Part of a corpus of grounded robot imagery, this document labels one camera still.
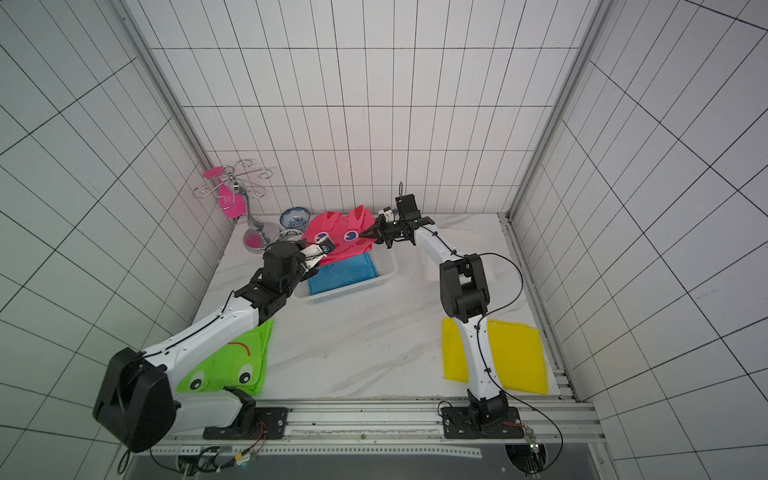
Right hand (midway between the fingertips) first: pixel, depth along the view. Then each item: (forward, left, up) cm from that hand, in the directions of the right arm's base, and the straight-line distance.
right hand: (348, 236), depth 93 cm
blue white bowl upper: (+20, +27, -13) cm, 36 cm away
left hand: (-9, +12, +5) cm, 16 cm away
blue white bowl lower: (+9, +24, -12) cm, 29 cm away
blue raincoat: (-6, +5, -14) cm, 16 cm away
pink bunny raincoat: (+4, +2, -2) cm, 5 cm away
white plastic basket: (-4, -12, -7) cm, 14 cm away
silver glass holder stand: (+9, +35, +13) cm, 39 cm away
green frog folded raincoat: (-38, +26, -12) cm, 47 cm away
